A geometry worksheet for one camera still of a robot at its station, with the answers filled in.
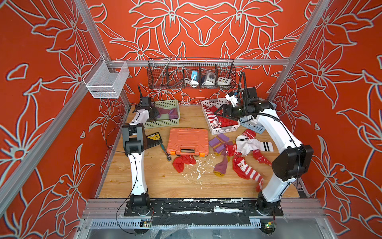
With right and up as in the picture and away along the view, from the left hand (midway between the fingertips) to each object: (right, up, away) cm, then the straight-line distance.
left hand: (155, 112), depth 110 cm
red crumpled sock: (+20, -31, -23) cm, 43 cm away
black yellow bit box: (+2, -19, -13) cm, 23 cm away
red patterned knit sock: (+52, -25, -19) cm, 61 cm away
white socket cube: (+39, +19, -20) cm, 48 cm away
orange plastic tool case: (+25, -20, -15) cm, 36 cm away
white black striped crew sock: (+62, -22, -19) cm, 69 cm away
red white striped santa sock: (+57, -35, -27) cm, 72 cm away
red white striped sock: (+43, -5, -7) cm, 44 cm away
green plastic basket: (+8, -6, -9) cm, 14 cm away
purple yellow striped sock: (+45, -22, -15) cm, 52 cm away
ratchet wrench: (+13, -29, -20) cm, 37 cm away
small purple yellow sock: (+45, -35, -25) cm, 62 cm away
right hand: (+41, -2, -31) cm, 52 cm away
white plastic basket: (+47, +9, +11) cm, 49 cm away
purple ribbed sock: (+14, 0, 0) cm, 14 cm away
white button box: (+49, +18, -18) cm, 55 cm away
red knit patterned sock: (+68, -15, -9) cm, 70 cm away
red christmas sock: (+53, -8, -7) cm, 54 cm away
